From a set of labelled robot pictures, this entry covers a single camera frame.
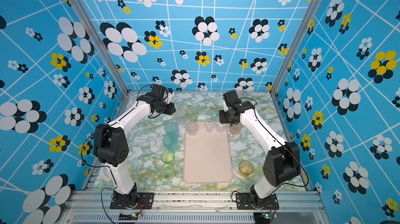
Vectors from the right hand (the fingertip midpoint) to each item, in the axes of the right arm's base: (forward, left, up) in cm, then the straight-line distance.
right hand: (224, 118), depth 86 cm
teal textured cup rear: (-3, +30, -6) cm, 31 cm away
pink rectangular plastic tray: (-14, +10, -20) cm, 27 cm away
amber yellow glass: (-22, -11, -15) cm, 29 cm away
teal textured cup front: (-8, +32, -14) cm, 36 cm away
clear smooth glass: (+12, +28, -13) cm, 33 cm away
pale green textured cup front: (-24, +32, -15) cm, 43 cm away
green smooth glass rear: (-16, +33, -15) cm, 39 cm away
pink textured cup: (-1, -7, -9) cm, 12 cm away
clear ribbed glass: (+2, +8, -12) cm, 15 cm away
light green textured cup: (+16, +20, -14) cm, 29 cm away
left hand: (+8, +30, -1) cm, 31 cm away
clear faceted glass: (+3, +2, -14) cm, 15 cm away
